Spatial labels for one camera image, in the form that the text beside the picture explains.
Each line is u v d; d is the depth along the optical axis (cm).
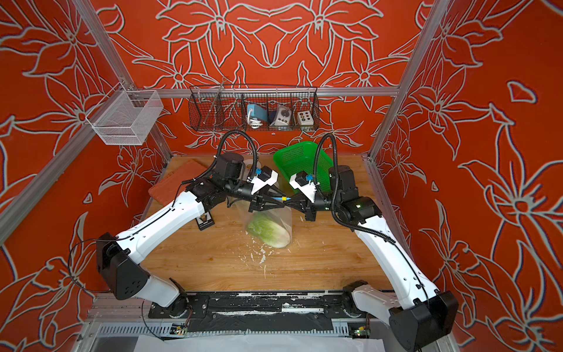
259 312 73
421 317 36
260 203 59
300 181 56
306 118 95
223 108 99
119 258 40
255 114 84
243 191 60
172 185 101
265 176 55
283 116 90
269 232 81
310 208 57
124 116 90
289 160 112
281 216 81
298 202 61
